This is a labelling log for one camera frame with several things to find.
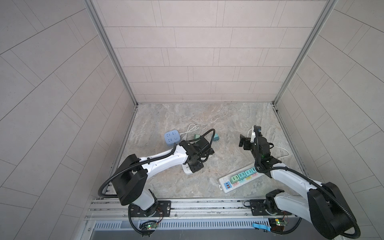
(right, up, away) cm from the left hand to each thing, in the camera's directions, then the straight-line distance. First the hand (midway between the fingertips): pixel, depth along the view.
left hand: (200, 163), depth 82 cm
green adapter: (+17, -5, -8) cm, 20 cm away
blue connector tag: (+27, -22, -17) cm, 39 cm away
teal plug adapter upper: (+11, +12, +14) cm, 21 cm away
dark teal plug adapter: (+21, -4, -7) cm, 23 cm away
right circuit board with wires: (+36, -24, -14) cm, 45 cm away
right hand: (+27, +15, +5) cm, 31 cm away
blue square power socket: (-17, +13, +12) cm, 25 cm away
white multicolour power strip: (+15, -9, -5) cm, 18 cm away
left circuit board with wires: (-22, -21, -17) cm, 35 cm away
